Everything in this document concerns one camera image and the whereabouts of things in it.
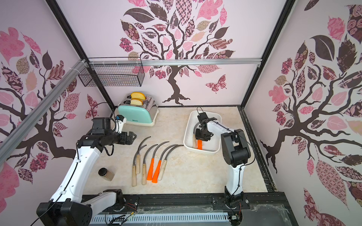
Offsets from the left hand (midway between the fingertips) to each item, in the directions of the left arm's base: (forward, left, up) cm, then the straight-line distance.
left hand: (127, 138), depth 77 cm
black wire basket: (+66, +21, -2) cm, 70 cm away
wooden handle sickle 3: (-10, -7, -19) cm, 23 cm away
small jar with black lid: (-16, +11, -12) cm, 23 cm away
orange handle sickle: (-13, -11, -19) cm, 25 cm away
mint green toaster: (+23, -4, -6) cm, 24 cm away
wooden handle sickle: (-11, -1, -20) cm, 22 cm away
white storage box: (+3, -51, -16) cm, 53 cm away
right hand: (+11, -42, -17) cm, 47 cm away
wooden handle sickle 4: (+9, -40, -19) cm, 45 cm away
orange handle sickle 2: (+5, -43, -17) cm, 46 cm away
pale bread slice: (+31, +2, 0) cm, 31 cm away
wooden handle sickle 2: (-5, -2, -18) cm, 19 cm away
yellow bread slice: (+37, +2, +1) cm, 37 cm away
